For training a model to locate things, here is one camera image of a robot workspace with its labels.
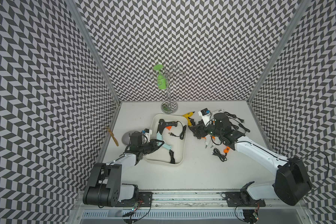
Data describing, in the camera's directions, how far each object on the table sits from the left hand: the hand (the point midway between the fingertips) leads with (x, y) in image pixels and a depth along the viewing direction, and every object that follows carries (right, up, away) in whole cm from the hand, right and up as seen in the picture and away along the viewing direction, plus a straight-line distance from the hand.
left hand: (163, 143), depth 87 cm
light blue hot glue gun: (-2, +4, 0) cm, 5 cm away
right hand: (+19, +11, -5) cm, 23 cm away
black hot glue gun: (-1, +11, +14) cm, 18 cm away
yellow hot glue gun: (+17, +18, +19) cm, 31 cm away
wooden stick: (-36, +2, +12) cm, 38 cm away
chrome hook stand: (+1, +47, +21) cm, 51 cm away
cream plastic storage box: (+8, +2, +12) cm, 14 cm away
